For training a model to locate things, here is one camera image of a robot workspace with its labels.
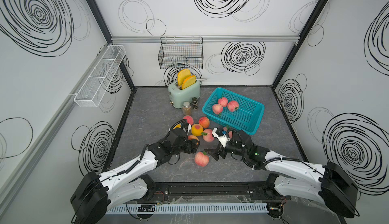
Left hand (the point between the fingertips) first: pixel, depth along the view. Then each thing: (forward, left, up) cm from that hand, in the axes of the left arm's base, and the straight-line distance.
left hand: (195, 142), depth 79 cm
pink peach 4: (+28, -24, -3) cm, 37 cm away
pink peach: (+17, +4, -4) cm, 18 cm away
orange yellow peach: (+1, +2, +3) cm, 4 cm away
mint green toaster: (+31, +12, +1) cm, 34 cm away
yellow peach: (-3, +7, +22) cm, 23 cm away
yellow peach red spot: (+11, -1, -6) cm, 13 cm away
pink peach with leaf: (+7, -7, -5) cm, 11 cm away
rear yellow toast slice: (+42, +10, +11) cm, 44 cm away
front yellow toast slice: (+36, +5, +10) cm, 38 cm away
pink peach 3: (+33, -19, -5) cm, 38 cm away
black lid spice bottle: (+29, +1, -3) cm, 30 cm away
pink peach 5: (-7, -3, -5) cm, 9 cm away
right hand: (-2, -7, +3) cm, 8 cm away
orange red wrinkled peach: (+16, -5, -5) cm, 18 cm away
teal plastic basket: (+24, -35, -10) cm, 43 cm away
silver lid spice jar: (+24, +6, -2) cm, 25 cm away
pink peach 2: (+26, -14, -4) cm, 30 cm away
